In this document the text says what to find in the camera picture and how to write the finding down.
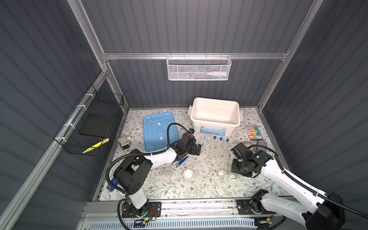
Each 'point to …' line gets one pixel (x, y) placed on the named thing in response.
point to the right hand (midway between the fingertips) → (235, 170)
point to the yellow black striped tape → (97, 145)
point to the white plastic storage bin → (213, 117)
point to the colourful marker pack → (255, 132)
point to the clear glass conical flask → (233, 175)
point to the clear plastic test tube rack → (219, 155)
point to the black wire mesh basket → (94, 101)
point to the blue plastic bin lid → (155, 132)
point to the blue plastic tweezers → (179, 164)
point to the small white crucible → (221, 173)
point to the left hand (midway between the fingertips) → (195, 145)
